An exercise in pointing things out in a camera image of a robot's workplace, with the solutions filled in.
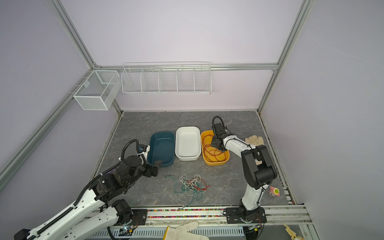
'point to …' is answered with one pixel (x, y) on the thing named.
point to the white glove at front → (182, 232)
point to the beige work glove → (255, 140)
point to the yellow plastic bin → (203, 133)
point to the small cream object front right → (291, 233)
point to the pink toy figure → (274, 191)
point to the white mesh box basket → (97, 90)
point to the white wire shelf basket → (166, 78)
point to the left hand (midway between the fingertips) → (152, 161)
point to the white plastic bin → (188, 143)
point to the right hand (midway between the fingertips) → (217, 144)
